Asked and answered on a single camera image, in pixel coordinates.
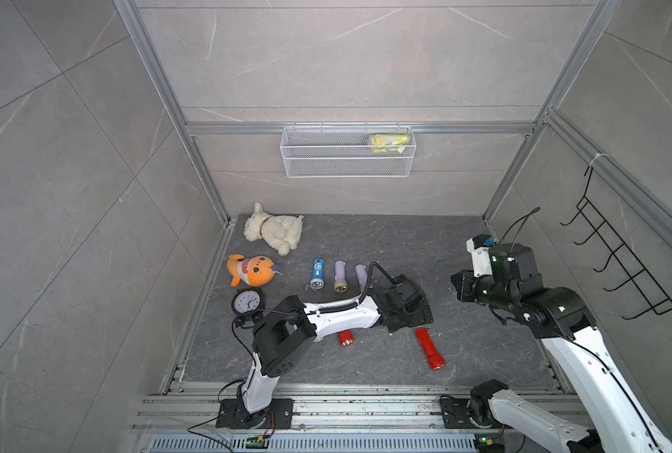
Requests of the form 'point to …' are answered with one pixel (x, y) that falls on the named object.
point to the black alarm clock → (248, 301)
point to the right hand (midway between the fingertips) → (456, 277)
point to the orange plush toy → (256, 271)
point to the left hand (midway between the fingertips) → (429, 318)
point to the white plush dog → (279, 233)
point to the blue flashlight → (318, 278)
